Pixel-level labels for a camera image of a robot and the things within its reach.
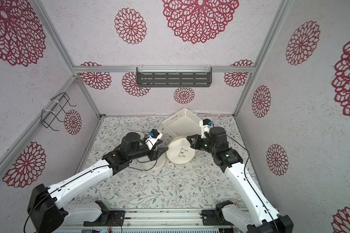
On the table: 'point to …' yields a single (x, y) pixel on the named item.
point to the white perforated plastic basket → (183, 123)
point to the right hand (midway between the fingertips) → (190, 139)
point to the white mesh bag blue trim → (145, 163)
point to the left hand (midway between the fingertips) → (163, 145)
